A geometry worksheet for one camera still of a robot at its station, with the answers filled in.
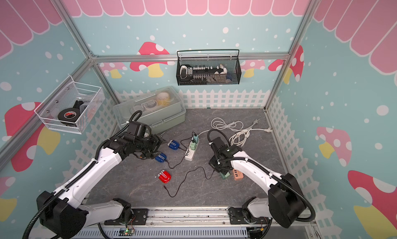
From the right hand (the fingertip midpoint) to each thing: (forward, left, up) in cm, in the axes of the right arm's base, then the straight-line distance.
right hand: (211, 165), depth 83 cm
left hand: (+5, +23, +12) cm, 26 cm away
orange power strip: (-4, -15, -6) cm, 16 cm away
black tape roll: (+13, +65, +27) cm, 72 cm away
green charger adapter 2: (+13, +10, -1) cm, 16 cm away
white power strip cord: (+23, -21, -7) cm, 32 cm away
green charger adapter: (+18, +9, 0) cm, 20 cm away
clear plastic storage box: (+34, +32, +10) cm, 48 cm away
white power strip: (+10, +12, -6) cm, 17 cm away
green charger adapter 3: (-3, -9, -7) cm, 12 cm away
